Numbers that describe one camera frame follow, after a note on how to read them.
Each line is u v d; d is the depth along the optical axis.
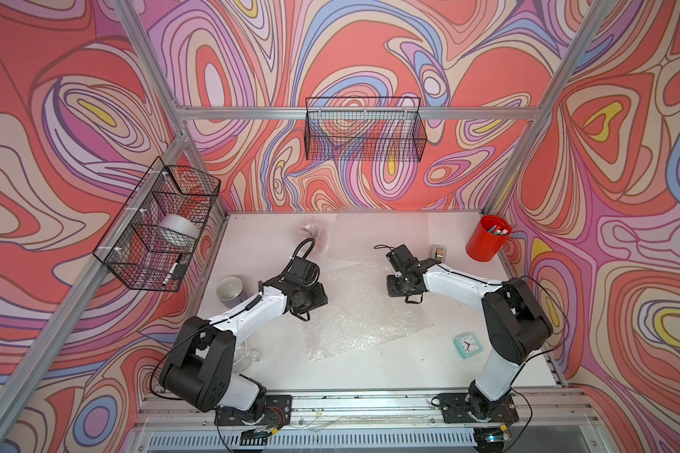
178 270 0.72
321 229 1.03
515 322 0.48
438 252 1.01
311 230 1.04
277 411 0.72
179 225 0.72
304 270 0.70
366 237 1.11
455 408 0.73
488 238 0.99
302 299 0.67
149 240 0.68
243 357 0.75
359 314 0.91
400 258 0.75
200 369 0.42
